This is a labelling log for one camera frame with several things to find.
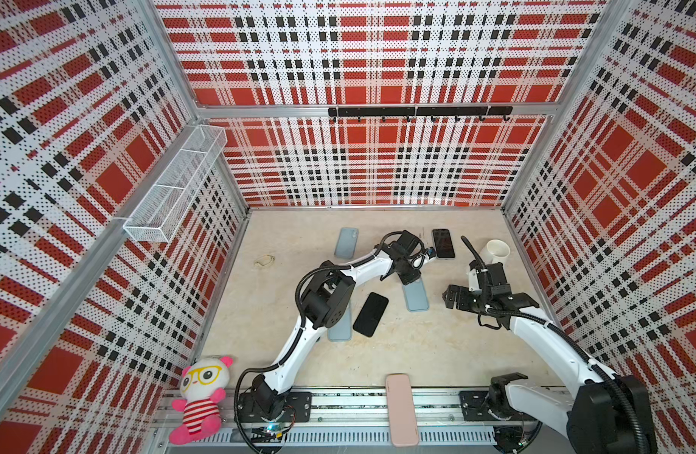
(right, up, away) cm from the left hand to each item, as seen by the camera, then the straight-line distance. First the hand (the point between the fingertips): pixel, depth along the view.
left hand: (413, 274), depth 100 cm
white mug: (+31, +8, +3) cm, 33 cm away
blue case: (-25, +11, +10) cm, 29 cm away
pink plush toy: (-60, -25, -28) cm, 71 cm away
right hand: (+11, -6, -15) cm, 20 cm away
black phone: (-15, -12, -9) cm, 21 cm away
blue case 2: (-24, -16, -12) cm, 32 cm away
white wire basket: (-84, +20, -7) cm, 87 cm away
